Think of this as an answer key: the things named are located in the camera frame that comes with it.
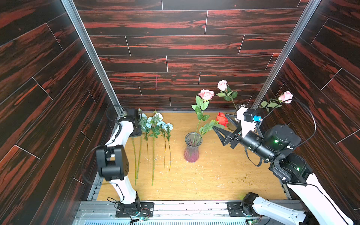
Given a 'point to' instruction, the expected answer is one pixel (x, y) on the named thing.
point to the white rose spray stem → (146, 122)
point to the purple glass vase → (192, 140)
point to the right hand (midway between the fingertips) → (224, 118)
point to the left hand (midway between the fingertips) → (135, 132)
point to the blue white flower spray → (154, 124)
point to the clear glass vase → (238, 106)
